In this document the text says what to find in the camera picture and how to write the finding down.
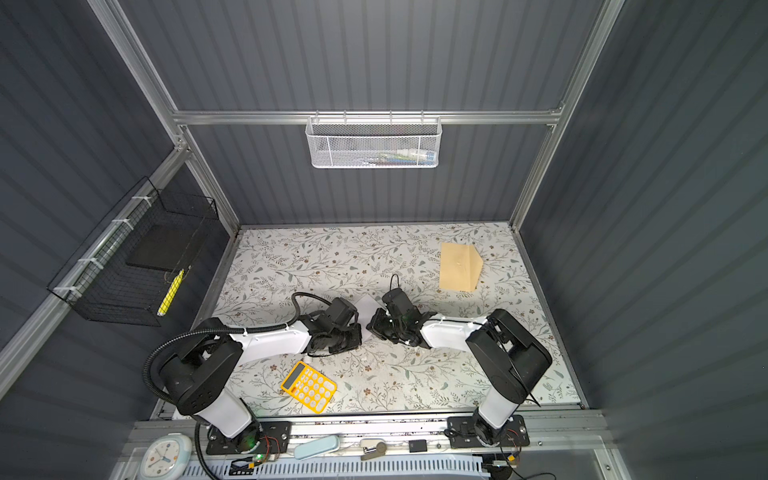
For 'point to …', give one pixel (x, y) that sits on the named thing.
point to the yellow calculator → (309, 387)
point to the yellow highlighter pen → (171, 293)
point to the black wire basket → (129, 264)
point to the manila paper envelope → (460, 266)
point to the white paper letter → (366, 307)
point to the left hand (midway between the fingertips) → (366, 341)
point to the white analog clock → (166, 457)
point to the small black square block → (416, 446)
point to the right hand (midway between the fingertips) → (366, 329)
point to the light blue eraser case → (317, 448)
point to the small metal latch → (374, 452)
